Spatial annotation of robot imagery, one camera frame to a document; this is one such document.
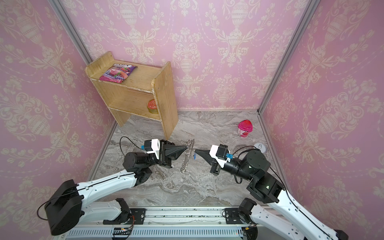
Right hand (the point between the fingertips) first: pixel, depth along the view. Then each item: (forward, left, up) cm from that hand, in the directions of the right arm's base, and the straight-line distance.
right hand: (198, 149), depth 53 cm
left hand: (0, +5, -1) cm, 5 cm away
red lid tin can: (+39, +26, -14) cm, 49 cm away
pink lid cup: (+33, -32, -31) cm, 55 cm away
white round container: (+21, -41, -36) cm, 58 cm away
